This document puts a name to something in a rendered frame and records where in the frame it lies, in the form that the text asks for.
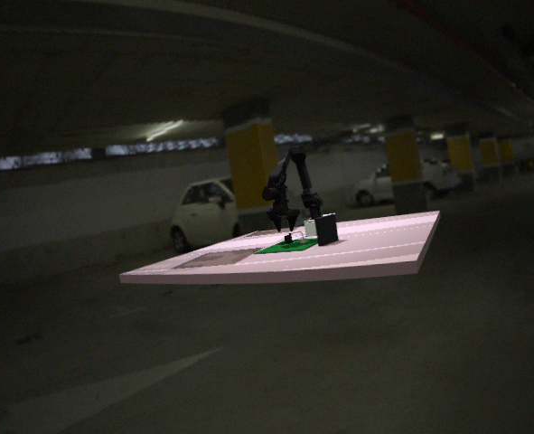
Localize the black square panel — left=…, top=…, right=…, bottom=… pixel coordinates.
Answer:
left=315, top=214, right=338, bottom=247

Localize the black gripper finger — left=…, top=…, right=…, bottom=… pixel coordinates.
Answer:
left=269, top=217, right=281, bottom=232
left=286, top=215, right=299, bottom=231

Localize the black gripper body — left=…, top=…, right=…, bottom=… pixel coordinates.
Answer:
left=270, top=198, right=300, bottom=219

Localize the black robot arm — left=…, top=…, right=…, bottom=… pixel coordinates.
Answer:
left=262, top=146, right=323, bottom=220

